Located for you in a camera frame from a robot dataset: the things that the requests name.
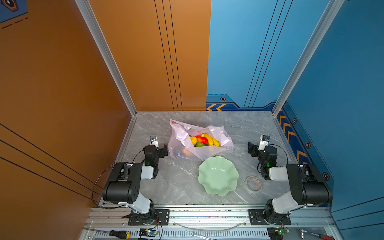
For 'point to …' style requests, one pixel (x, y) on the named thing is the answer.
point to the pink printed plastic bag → (179, 144)
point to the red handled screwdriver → (324, 236)
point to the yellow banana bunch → (211, 141)
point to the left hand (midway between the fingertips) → (158, 142)
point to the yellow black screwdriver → (120, 234)
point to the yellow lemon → (194, 140)
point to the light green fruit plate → (218, 175)
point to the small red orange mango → (200, 138)
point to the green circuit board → (151, 232)
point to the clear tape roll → (253, 184)
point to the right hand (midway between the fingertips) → (256, 142)
